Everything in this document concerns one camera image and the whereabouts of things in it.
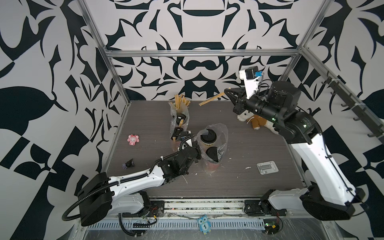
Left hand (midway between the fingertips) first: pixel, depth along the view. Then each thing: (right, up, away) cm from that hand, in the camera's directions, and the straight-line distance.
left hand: (196, 140), depth 77 cm
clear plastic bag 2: (+12, 0, -2) cm, 13 cm away
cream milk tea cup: (+7, 0, +2) cm, 7 cm away
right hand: (+10, +22, -23) cm, 33 cm away
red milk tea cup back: (+7, -7, -6) cm, 12 cm away
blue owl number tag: (+4, -38, -9) cm, 39 cm away
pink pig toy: (-40, -2, +18) cm, 44 cm away
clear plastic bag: (-12, +8, +2) cm, 15 cm away
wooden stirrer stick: (-8, +9, +5) cm, 13 cm away
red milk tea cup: (-9, +12, +11) cm, 19 cm away
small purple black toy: (-39, -15, +10) cm, 43 cm away
